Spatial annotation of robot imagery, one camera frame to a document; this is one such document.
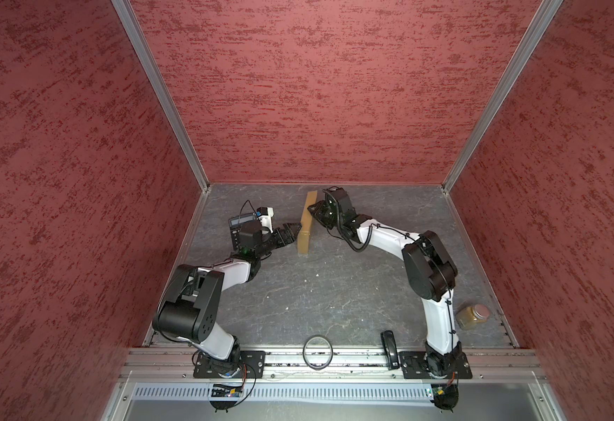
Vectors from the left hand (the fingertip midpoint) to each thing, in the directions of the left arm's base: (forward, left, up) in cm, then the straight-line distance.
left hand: (294, 231), depth 91 cm
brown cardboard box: (-2, -3, -3) cm, 5 cm away
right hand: (+7, -4, +1) cm, 8 cm away
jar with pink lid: (-27, -54, -3) cm, 61 cm away
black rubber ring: (-36, -9, -13) cm, 39 cm away
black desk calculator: (-11, +12, +16) cm, 23 cm away
